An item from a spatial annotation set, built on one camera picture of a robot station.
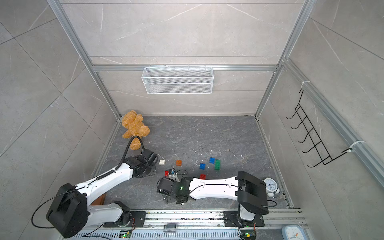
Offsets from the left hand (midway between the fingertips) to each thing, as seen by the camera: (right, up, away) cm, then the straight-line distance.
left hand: (154, 168), depth 86 cm
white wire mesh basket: (+13, +57, +14) cm, 60 cm away
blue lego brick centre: (+29, 0, +4) cm, 29 cm away
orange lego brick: (+14, +1, +8) cm, 16 cm away
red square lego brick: (+29, -5, -1) cm, 29 cm away
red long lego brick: (+10, +1, -13) cm, 17 cm away
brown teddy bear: (-20, +28, +18) cm, 38 cm away
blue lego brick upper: (+35, +3, +8) cm, 36 cm away
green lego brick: (+39, +1, +6) cm, 39 cm away
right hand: (+13, -11, -10) cm, 20 cm away
